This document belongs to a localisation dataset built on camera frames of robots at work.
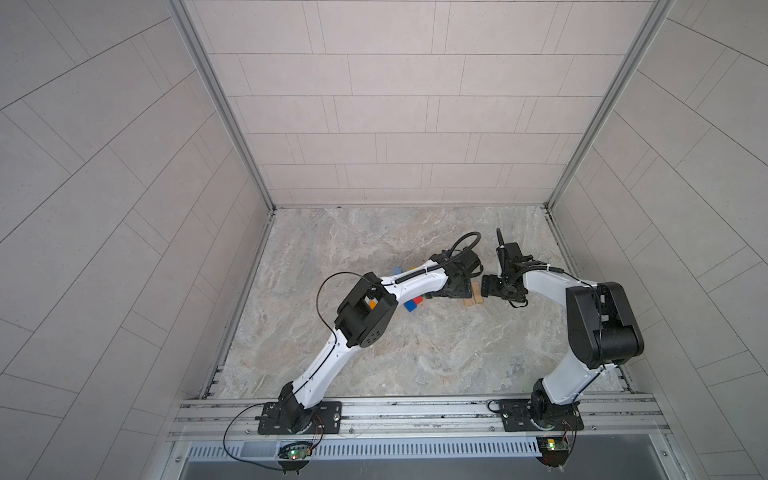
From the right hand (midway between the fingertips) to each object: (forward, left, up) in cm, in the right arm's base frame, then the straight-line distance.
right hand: (491, 290), depth 96 cm
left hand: (0, +10, +2) cm, 10 cm away
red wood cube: (-3, +24, +3) cm, 25 cm away
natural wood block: (-4, +6, +3) cm, 8 cm away
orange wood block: (-19, +36, +32) cm, 51 cm away
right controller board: (-42, -3, 0) cm, 42 cm away
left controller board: (-39, +55, +6) cm, 68 cm away
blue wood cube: (-5, +27, +2) cm, 27 cm away
